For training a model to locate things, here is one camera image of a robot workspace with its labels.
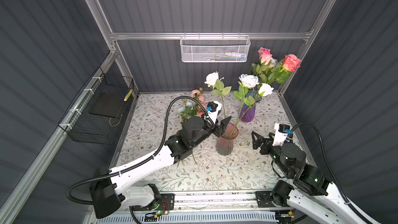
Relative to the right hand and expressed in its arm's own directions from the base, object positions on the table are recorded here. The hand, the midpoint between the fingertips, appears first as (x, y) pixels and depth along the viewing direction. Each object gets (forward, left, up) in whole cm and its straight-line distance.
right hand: (262, 135), depth 68 cm
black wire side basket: (+8, +76, +6) cm, 76 cm away
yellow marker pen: (+23, +67, +3) cm, 71 cm away
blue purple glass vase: (+24, -1, -16) cm, 29 cm away
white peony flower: (+29, +39, -21) cm, 53 cm away
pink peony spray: (+46, +31, -21) cm, 60 cm away
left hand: (+5, +16, +9) cm, 20 cm away
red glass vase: (+7, +14, -23) cm, 28 cm away
